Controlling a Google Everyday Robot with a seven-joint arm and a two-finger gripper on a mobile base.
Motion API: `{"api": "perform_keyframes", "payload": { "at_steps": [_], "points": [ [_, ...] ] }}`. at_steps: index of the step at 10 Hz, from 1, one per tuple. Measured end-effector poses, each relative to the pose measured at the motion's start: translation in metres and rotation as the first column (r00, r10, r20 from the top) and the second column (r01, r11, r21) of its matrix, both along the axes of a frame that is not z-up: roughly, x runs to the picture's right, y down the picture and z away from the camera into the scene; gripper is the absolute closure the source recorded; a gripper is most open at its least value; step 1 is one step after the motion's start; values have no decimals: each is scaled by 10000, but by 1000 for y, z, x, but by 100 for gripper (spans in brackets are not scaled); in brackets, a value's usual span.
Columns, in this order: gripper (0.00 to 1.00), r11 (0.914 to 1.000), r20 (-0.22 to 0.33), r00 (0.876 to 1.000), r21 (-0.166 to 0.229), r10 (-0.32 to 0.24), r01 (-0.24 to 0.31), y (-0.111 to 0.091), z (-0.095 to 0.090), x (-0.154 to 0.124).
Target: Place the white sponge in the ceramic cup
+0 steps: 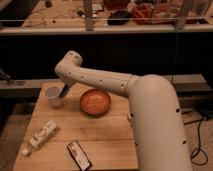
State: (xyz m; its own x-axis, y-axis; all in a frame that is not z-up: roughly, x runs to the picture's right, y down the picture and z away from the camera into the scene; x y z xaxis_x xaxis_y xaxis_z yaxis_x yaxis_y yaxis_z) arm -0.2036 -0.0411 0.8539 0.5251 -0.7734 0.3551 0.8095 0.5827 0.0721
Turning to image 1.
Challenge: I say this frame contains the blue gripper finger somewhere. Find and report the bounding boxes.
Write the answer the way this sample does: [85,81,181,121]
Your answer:
[60,84,69,98]

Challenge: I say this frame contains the white ceramic cup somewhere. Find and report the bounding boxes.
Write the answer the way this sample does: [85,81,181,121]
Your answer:
[45,86,63,108]

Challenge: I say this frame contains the wooden table board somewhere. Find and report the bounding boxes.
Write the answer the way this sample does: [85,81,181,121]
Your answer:
[13,84,138,171]

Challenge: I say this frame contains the dark rectangular box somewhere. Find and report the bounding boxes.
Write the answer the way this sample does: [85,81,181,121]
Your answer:
[67,141,92,171]

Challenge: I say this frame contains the metal shelf rail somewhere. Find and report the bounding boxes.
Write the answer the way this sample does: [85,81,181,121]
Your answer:
[0,24,213,36]

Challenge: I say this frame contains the black cable on floor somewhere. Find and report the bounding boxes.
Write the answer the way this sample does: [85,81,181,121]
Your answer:
[182,114,209,167]

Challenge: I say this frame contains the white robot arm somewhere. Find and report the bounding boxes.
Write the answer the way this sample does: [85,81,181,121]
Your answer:
[55,51,193,171]

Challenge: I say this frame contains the orange wooden bowl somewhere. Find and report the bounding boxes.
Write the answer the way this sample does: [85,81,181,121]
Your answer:
[80,89,111,117]

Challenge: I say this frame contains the orange tool on bench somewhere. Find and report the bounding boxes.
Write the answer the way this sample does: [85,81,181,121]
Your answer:
[131,4,152,25]

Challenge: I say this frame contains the black object on bench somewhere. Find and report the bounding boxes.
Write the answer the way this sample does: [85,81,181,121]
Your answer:
[107,10,131,25]

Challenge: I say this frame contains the white plastic bottle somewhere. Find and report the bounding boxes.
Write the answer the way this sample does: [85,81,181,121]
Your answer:
[22,120,58,156]

